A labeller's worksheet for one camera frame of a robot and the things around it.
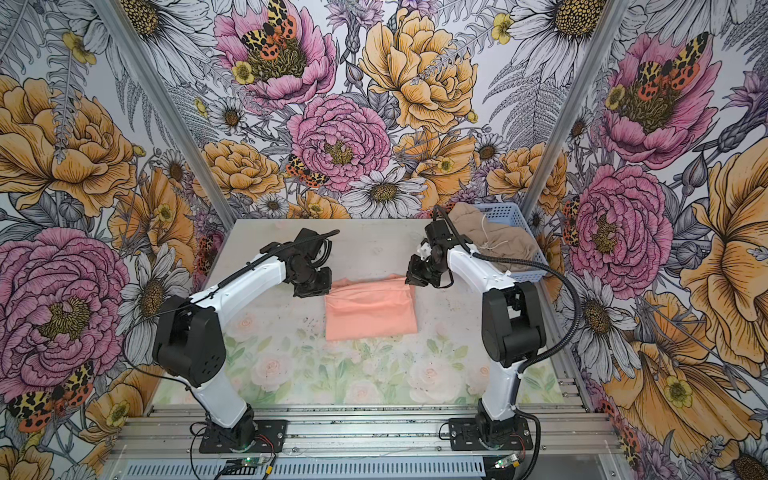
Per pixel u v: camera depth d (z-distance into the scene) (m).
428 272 0.80
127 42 0.75
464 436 0.73
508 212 1.19
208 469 0.70
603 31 0.75
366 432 0.76
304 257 0.68
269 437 0.73
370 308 0.93
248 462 0.71
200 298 0.50
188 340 0.48
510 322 0.50
